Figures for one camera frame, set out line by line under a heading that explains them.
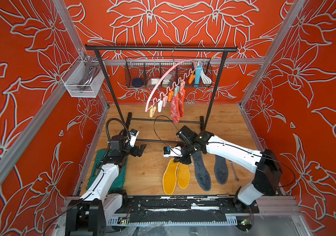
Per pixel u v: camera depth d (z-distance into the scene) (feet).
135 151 2.48
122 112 2.96
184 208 2.39
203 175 2.73
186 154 2.16
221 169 2.80
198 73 2.79
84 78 2.72
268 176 1.39
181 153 2.19
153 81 2.85
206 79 2.95
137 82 3.18
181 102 2.74
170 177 2.56
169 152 2.15
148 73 3.30
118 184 2.49
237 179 2.67
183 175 2.74
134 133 2.42
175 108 2.73
